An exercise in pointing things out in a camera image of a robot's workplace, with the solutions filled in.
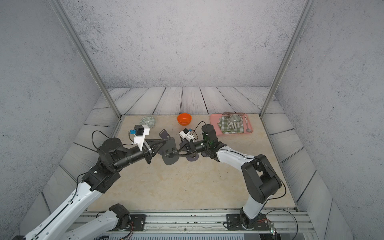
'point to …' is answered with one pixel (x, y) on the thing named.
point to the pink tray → (215, 118)
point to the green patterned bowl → (148, 120)
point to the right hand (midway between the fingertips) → (178, 156)
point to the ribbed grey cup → (235, 122)
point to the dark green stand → (169, 151)
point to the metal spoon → (247, 130)
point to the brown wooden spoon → (228, 113)
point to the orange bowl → (184, 119)
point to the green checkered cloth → (223, 123)
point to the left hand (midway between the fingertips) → (166, 143)
